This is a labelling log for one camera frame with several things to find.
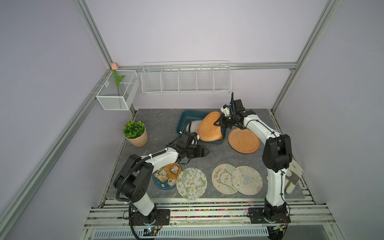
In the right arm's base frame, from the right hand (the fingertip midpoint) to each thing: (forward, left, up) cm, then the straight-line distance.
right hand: (214, 123), depth 94 cm
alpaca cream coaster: (-30, -3, -16) cm, 34 cm away
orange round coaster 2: (-5, -21, -14) cm, 26 cm away
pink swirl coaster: (+8, +13, -13) cm, 20 cm away
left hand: (-18, +6, -6) cm, 20 cm away
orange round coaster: (-4, +4, -3) cm, 6 cm away
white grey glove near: (-29, -45, -14) cm, 56 cm away
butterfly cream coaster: (-31, -18, -16) cm, 39 cm away
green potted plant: (-6, +49, -2) cm, 49 cm away
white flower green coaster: (-32, +14, -15) cm, 39 cm away
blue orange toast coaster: (-29, +29, -15) cm, 44 cm away
